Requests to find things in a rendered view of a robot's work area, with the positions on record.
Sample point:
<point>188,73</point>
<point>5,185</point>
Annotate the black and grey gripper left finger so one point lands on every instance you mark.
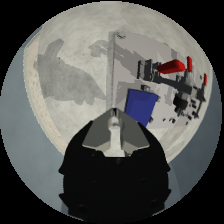
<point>95,135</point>

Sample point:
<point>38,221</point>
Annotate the dark blue flat plate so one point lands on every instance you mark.
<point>139,105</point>

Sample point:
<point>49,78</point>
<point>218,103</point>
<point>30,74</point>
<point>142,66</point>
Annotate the grey fixture plate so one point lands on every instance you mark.
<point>127,53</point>

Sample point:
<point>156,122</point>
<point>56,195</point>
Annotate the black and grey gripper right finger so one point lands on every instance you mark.
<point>137,137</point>

